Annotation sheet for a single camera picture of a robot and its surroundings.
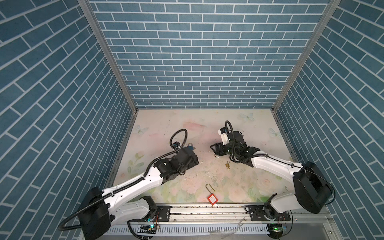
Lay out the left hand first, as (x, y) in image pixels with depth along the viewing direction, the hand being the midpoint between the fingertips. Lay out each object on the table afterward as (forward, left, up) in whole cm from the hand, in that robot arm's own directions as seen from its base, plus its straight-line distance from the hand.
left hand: (195, 160), depth 80 cm
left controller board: (-29, +23, -15) cm, 40 cm away
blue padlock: (+15, +3, -13) cm, 20 cm away
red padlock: (-16, -9, -10) cm, 21 cm away
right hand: (+10, -10, 0) cm, 14 cm away
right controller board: (-31, -38, -12) cm, 50 cm away
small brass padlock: (+2, -20, -12) cm, 24 cm away
